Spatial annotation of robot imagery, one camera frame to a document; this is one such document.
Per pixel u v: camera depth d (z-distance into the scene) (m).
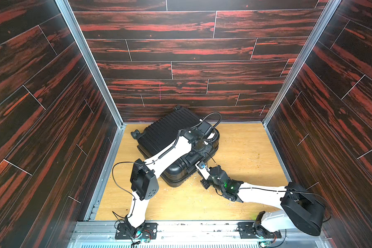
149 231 0.73
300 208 0.43
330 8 0.66
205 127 0.64
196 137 0.58
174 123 0.91
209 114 0.66
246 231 0.73
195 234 0.73
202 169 0.72
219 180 0.63
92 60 0.84
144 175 0.47
